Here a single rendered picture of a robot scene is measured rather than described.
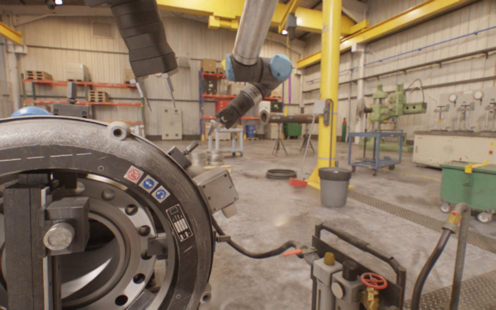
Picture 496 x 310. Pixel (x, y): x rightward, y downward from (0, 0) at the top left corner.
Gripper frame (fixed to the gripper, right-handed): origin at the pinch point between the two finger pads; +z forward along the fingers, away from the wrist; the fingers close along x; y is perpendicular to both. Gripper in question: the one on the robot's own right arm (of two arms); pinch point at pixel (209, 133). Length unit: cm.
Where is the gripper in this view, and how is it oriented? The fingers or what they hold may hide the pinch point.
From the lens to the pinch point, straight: 97.4
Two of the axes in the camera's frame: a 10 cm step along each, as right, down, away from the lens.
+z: -6.9, 6.8, -2.5
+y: 2.7, -0.8, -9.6
